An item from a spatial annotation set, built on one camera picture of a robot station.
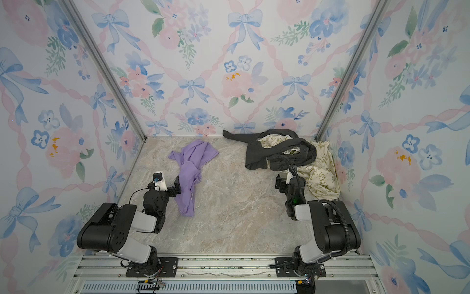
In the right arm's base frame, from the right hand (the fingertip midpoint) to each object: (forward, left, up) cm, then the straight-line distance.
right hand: (289, 174), depth 94 cm
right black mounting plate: (-41, +7, -6) cm, 42 cm away
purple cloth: (+15, +52, -3) cm, 54 cm away
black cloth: (+11, -5, +2) cm, 13 cm away
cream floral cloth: (-1, -15, +1) cm, 15 cm away
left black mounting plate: (-41, +54, -7) cm, 68 cm away
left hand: (-4, +60, +4) cm, 60 cm away
